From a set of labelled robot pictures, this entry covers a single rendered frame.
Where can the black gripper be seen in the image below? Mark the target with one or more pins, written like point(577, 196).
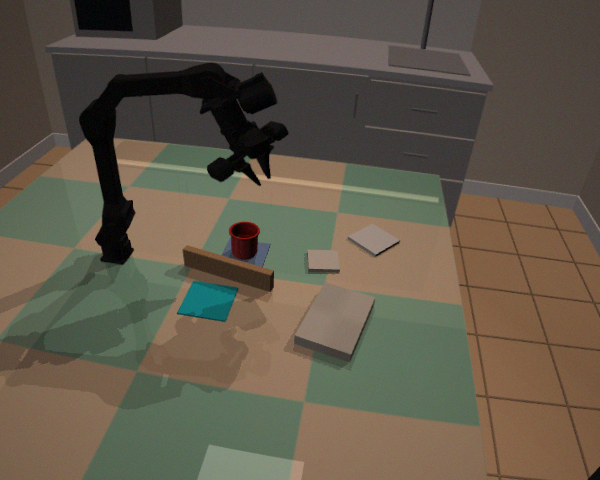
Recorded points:
point(221, 168)

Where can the tan wooden flat bar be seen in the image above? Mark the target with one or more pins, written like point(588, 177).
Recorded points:
point(228, 268)

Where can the dark red cup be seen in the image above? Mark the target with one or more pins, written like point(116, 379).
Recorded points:
point(244, 240)

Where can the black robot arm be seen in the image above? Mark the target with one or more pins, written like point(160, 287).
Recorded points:
point(219, 91)

